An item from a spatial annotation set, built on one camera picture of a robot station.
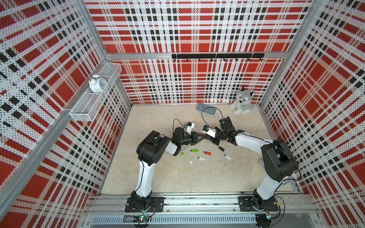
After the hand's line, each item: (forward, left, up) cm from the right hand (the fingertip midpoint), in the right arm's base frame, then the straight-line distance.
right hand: (209, 134), depth 93 cm
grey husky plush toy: (+24, -28, +4) cm, 37 cm away
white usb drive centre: (-13, +5, -8) cm, 17 cm away
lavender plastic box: (-28, -44, -6) cm, 52 cm away
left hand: (-2, +1, +1) cm, 2 cm away
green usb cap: (-10, +18, -8) cm, 22 cm away
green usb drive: (-8, +10, -7) cm, 15 cm away
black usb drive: (-6, -9, -9) cm, 14 cm away
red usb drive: (-9, +1, -9) cm, 13 cm away
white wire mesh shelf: (+11, +79, +16) cm, 81 cm away
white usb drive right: (-13, -12, -8) cm, 19 cm away
